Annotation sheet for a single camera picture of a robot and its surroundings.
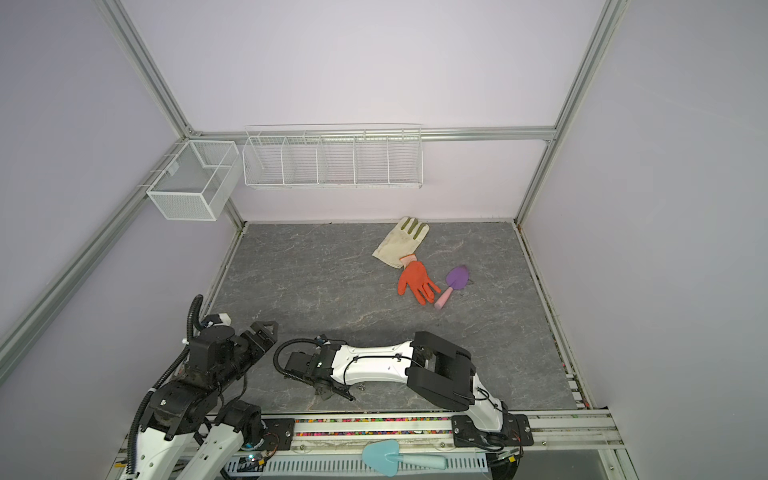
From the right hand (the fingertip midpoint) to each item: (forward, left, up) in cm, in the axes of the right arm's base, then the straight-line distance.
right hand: (336, 383), depth 81 cm
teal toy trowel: (-16, -14, 0) cm, 21 cm away
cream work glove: (+53, -19, 0) cm, 56 cm away
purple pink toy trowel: (+35, -38, -1) cm, 52 cm away
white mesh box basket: (+54, +49, +26) cm, 77 cm away
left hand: (+6, +14, +16) cm, 23 cm away
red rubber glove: (+35, -23, +1) cm, 42 cm away
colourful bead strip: (-8, -10, -2) cm, 13 cm away
